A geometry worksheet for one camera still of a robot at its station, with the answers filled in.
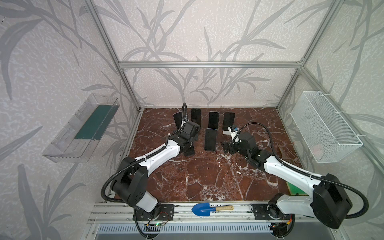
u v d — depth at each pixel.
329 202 0.41
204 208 0.78
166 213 0.72
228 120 1.00
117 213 0.75
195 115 1.00
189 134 0.66
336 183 0.41
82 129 0.67
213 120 0.99
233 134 0.73
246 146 0.62
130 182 0.43
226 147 0.75
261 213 0.74
